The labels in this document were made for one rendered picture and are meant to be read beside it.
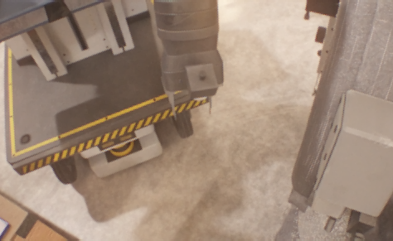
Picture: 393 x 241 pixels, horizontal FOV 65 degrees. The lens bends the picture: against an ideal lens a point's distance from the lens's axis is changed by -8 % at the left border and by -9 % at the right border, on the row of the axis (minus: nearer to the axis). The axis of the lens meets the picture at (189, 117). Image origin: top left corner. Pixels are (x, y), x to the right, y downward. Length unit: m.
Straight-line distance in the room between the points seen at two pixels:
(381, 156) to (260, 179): 0.89
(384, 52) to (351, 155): 0.14
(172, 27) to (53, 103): 0.85
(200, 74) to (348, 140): 0.17
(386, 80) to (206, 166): 0.92
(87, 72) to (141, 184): 0.45
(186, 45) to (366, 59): 0.22
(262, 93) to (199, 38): 1.09
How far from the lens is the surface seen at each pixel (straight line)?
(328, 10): 0.69
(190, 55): 0.40
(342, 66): 0.46
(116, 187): 1.29
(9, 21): 0.88
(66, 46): 1.23
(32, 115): 1.19
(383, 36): 0.44
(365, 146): 0.37
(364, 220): 0.57
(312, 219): 1.20
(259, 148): 1.29
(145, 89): 1.08
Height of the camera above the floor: 1.11
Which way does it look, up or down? 54 degrees down
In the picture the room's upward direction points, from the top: 11 degrees counter-clockwise
